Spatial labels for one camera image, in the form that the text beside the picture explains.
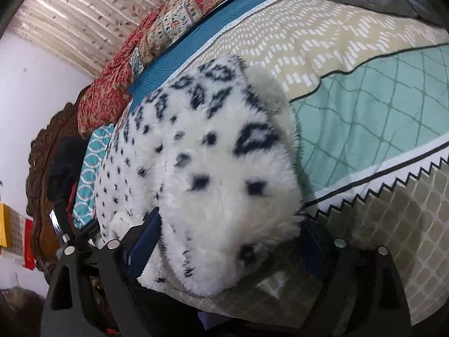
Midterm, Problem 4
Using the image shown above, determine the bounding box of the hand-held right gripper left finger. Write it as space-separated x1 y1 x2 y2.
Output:
40 206 164 337

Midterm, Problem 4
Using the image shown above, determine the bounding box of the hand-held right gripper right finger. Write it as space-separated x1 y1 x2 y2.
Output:
301 223 412 337

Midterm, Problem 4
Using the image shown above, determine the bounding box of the white spotted fleece garment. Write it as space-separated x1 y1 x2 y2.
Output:
94 53 305 295

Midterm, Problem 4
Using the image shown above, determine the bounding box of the black smartphone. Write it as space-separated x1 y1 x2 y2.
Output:
49 199 76 245

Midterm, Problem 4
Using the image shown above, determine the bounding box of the teal wave pattern pillow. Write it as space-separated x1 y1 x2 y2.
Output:
73 124 117 229

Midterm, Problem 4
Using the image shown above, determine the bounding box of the dark navy fluffy cloth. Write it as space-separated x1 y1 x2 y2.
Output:
47 136 89 205

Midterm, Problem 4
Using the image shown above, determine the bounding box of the carved wooden headboard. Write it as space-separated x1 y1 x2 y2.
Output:
26 86 93 278

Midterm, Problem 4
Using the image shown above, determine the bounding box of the patterned beige teal bedspread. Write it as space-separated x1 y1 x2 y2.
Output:
137 0 449 327

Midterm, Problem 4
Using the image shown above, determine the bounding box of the red patchwork floral quilt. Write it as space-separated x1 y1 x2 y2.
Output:
77 0 281 138

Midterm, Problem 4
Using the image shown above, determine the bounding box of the blue quilted mat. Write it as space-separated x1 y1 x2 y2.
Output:
127 0 285 103

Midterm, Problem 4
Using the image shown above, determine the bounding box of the beige leaf print curtain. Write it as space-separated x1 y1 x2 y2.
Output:
10 0 199 78

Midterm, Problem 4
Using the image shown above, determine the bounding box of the wall calendar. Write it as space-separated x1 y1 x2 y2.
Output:
0 203 36 272

